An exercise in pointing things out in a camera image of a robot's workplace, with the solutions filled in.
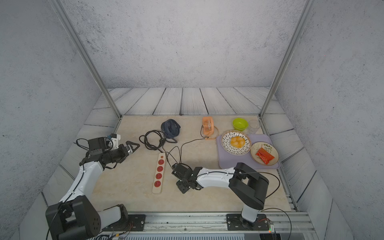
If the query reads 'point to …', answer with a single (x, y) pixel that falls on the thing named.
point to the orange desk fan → (208, 127)
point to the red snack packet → (265, 156)
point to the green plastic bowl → (240, 124)
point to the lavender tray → (226, 161)
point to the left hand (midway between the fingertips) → (136, 148)
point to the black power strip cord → (150, 147)
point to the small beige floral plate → (269, 147)
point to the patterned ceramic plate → (229, 149)
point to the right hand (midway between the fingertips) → (183, 184)
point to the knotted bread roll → (237, 141)
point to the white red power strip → (159, 175)
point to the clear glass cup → (253, 126)
